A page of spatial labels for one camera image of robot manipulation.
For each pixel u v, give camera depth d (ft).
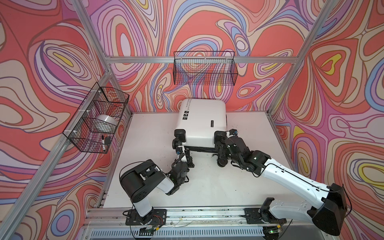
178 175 2.18
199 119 2.86
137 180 1.56
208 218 2.42
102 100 2.43
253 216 2.40
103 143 2.36
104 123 2.30
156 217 2.40
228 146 1.92
